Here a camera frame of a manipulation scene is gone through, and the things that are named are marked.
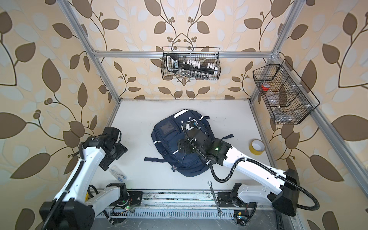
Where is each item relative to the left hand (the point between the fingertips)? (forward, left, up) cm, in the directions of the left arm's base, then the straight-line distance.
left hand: (115, 156), depth 76 cm
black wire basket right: (+25, -92, +21) cm, 98 cm away
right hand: (+5, -37, +8) cm, 38 cm away
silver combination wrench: (-24, -55, -12) cm, 61 cm away
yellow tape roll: (+13, -85, -13) cm, 88 cm away
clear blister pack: (-6, +2, -13) cm, 14 cm away
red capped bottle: (+33, -83, +22) cm, 92 cm away
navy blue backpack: (+16, -24, -6) cm, 30 cm away
